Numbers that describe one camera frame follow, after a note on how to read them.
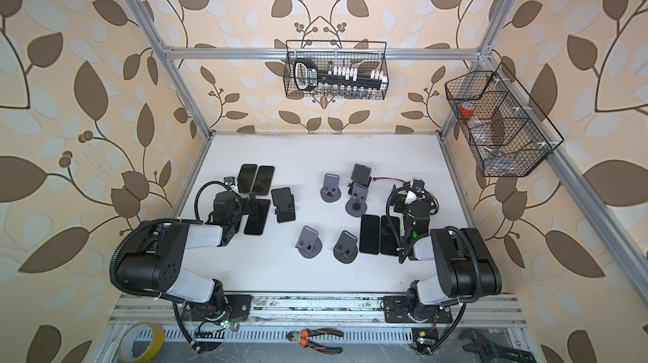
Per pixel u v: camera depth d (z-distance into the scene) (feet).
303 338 2.28
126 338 2.19
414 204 2.55
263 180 3.51
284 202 2.95
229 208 2.47
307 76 2.77
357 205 3.19
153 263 1.46
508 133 2.40
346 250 2.64
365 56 2.99
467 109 2.85
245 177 3.50
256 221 3.00
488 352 2.19
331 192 3.12
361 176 3.14
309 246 2.66
